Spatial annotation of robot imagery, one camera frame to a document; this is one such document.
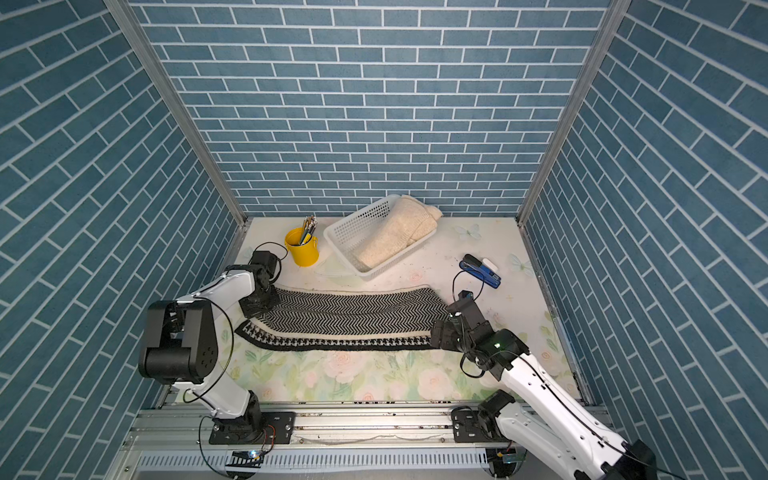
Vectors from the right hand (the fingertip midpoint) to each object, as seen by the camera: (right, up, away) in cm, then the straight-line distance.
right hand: (448, 332), depth 80 cm
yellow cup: (-47, +20, +24) cm, 56 cm away
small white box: (+18, +17, +23) cm, 34 cm away
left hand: (-53, +4, +13) cm, 55 cm away
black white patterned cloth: (-17, +1, +9) cm, 19 cm away
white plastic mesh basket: (-33, +27, +32) cm, 53 cm away
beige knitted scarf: (-8, +32, +25) cm, 42 cm away
